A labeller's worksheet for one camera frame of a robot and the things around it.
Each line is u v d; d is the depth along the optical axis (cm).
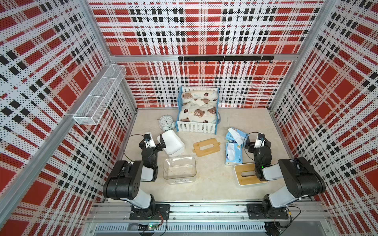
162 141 83
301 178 46
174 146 100
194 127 102
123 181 45
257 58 88
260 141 77
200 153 96
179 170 88
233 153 88
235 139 95
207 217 73
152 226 69
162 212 73
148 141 75
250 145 82
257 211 72
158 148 81
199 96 108
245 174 86
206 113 107
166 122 107
